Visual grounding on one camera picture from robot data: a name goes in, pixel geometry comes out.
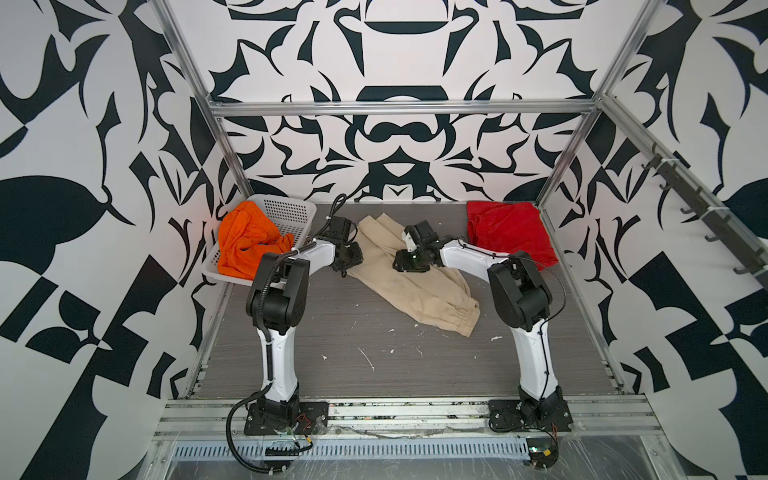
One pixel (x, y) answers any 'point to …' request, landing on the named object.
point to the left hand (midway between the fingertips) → (359, 253)
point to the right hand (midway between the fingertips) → (401, 261)
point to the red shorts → (511, 228)
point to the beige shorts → (440, 296)
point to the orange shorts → (246, 233)
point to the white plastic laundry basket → (290, 217)
